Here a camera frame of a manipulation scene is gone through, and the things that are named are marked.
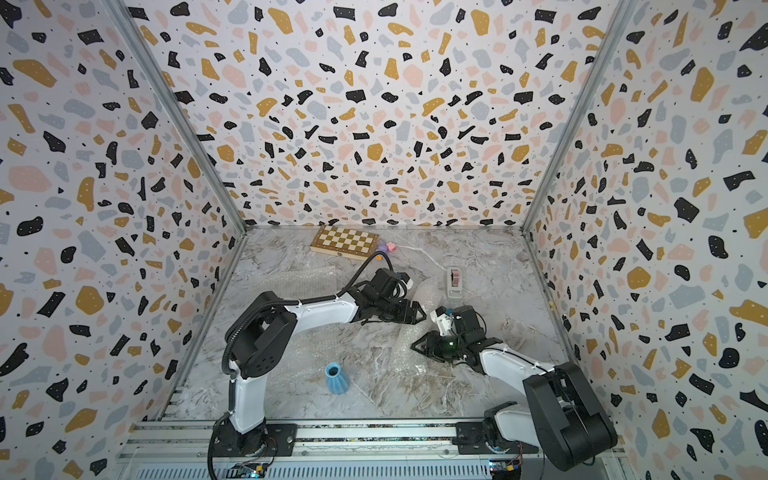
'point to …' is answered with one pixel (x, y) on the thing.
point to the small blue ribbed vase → (337, 380)
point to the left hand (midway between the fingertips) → (423, 316)
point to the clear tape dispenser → (454, 282)
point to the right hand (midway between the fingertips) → (417, 349)
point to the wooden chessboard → (345, 242)
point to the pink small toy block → (391, 247)
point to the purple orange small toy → (382, 246)
